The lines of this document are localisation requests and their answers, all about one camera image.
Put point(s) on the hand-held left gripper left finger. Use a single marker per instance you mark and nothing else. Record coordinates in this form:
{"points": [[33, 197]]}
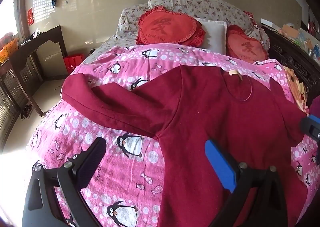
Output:
{"points": [[92, 157]]}

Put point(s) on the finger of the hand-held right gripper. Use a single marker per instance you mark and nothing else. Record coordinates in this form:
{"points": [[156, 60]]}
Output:
{"points": [[311, 125]]}

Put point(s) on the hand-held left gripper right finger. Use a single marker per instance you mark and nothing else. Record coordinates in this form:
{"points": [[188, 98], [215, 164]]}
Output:
{"points": [[220, 164]]}

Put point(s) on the dark red sweater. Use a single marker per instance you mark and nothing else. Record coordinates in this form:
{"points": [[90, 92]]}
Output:
{"points": [[200, 107]]}

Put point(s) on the magenta cloth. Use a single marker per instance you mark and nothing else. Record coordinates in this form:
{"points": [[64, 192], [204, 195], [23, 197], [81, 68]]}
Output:
{"points": [[315, 106]]}

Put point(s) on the pink penguin print blanket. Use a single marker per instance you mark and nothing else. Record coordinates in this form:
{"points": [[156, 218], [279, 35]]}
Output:
{"points": [[100, 127]]}

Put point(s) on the orange printed blanket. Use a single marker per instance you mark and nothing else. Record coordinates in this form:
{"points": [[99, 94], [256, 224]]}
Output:
{"points": [[297, 87]]}

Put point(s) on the pair of dark shoes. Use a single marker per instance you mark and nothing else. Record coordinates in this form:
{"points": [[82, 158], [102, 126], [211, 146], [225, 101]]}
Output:
{"points": [[26, 112]]}

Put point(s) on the heap of colourful packets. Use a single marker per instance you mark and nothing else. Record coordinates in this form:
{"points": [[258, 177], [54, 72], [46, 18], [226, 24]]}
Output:
{"points": [[302, 39]]}

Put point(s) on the red gift bag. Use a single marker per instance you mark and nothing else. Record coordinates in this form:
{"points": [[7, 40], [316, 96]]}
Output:
{"points": [[73, 63]]}

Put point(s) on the small red heart cushion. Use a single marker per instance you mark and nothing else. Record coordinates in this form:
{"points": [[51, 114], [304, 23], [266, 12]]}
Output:
{"points": [[246, 47]]}

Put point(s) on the white flat box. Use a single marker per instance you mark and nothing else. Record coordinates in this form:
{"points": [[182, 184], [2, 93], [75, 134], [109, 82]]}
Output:
{"points": [[268, 23]]}

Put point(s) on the floral bed sheet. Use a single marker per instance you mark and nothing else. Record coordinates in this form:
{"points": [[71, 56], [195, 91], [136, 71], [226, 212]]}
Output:
{"points": [[105, 44]]}

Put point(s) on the red frilled cloth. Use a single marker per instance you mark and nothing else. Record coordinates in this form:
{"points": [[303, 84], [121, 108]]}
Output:
{"points": [[252, 19]]}

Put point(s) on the dark wooden table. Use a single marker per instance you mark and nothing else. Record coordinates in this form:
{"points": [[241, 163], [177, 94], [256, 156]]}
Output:
{"points": [[37, 42]]}

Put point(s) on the white pillow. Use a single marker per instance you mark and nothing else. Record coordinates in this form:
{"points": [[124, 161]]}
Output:
{"points": [[215, 34]]}

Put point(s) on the orange plastic basket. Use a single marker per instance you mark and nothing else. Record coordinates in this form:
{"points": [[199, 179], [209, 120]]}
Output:
{"points": [[7, 51]]}

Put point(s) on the large red heart cushion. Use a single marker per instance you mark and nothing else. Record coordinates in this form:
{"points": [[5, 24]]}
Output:
{"points": [[167, 27]]}

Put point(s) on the small floral pillow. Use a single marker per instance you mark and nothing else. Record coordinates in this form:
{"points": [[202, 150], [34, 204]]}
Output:
{"points": [[130, 14]]}

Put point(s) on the red paper sign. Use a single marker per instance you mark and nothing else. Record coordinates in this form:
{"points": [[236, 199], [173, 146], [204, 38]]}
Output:
{"points": [[30, 16]]}

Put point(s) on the large floral pillow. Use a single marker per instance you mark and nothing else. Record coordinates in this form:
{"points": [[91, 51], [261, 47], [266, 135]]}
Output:
{"points": [[200, 5]]}

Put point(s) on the window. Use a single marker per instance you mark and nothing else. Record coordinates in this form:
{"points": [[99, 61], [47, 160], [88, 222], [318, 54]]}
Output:
{"points": [[6, 14]]}

